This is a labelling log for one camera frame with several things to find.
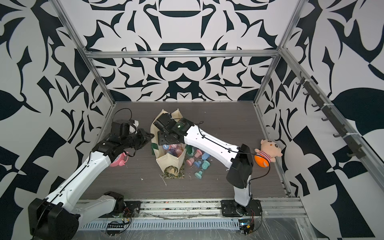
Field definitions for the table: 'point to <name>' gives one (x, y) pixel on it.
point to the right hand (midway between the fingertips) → (162, 137)
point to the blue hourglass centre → (205, 156)
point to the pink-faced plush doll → (268, 151)
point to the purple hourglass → (178, 152)
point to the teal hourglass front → (199, 174)
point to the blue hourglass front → (197, 163)
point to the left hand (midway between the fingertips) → (153, 132)
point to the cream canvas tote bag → (174, 167)
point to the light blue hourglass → (165, 146)
